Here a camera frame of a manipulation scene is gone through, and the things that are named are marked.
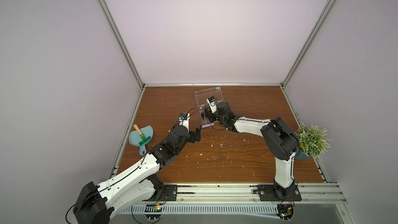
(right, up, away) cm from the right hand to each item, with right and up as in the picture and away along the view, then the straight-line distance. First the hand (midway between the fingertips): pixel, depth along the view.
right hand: (208, 106), depth 94 cm
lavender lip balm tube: (0, -12, +1) cm, 12 cm away
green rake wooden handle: (-38, -19, -4) cm, 43 cm away
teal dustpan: (-45, -19, -1) cm, 49 cm away
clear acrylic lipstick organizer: (-4, +6, +6) cm, 9 cm away
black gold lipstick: (-3, -5, +2) cm, 6 cm away
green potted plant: (+50, -16, -22) cm, 57 cm away
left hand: (-7, -9, -16) cm, 20 cm away
